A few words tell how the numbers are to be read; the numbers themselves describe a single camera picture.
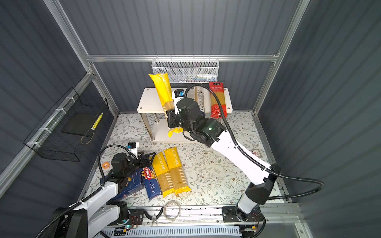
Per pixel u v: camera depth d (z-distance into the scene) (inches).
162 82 25.2
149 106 31.0
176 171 34.2
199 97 30.5
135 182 31.0
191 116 18.2
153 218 28.9
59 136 27.8
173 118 21.9
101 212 22.0
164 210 29.6
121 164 25.7
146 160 30.2
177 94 21.0
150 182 32.3
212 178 34.1
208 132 17.3
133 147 29.2
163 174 33.4
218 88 32.5
